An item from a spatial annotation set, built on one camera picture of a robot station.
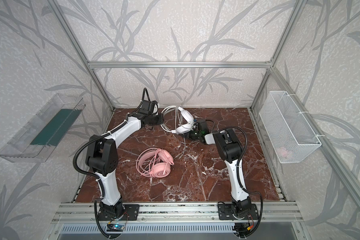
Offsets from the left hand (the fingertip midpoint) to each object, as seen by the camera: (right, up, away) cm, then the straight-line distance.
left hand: (166, 114), depth 95 cm
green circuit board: (-21, -55, -24) cm, 64 cm away
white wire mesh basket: (+57, -11, -34) cm, 67 cm away
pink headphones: (-2, -30, -15) cm, 34 cm away
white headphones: (+12, -9, -11) cm, 18 cm away
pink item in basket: (+62, -19, -23) cm, 69 cm away
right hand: (+9, -11, +8) cm, 16 cm away
